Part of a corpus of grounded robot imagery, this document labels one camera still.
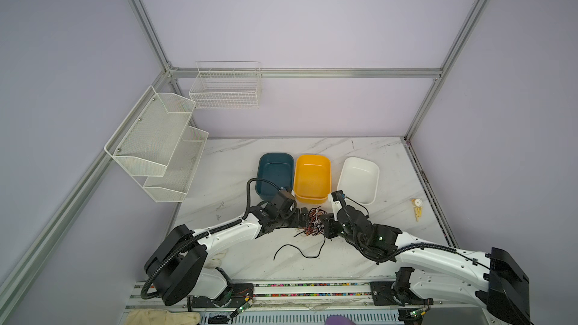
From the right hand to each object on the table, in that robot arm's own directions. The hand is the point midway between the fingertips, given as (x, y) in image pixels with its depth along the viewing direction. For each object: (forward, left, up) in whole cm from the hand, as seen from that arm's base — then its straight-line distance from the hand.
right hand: (317, 218), depth 77 cm
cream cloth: (-28, +50, -11) cm, 58 cm away
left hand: (+2, +6, -6) cm, 9 cm away
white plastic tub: (+26, -21, -13) cm, 36 cm away
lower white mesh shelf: (+14, +58, -1) cm, 59 cm away
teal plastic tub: (+30, +17, -10) cm, 36 cm away
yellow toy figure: (+12, -43, -12) cm, 47 cm away
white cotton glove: (-12, +37, -12) cm, 41 cm away
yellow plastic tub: (+25, +1, -11) cm, 27 cm away
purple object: (-28, -6, -15) cm, 32 cm away
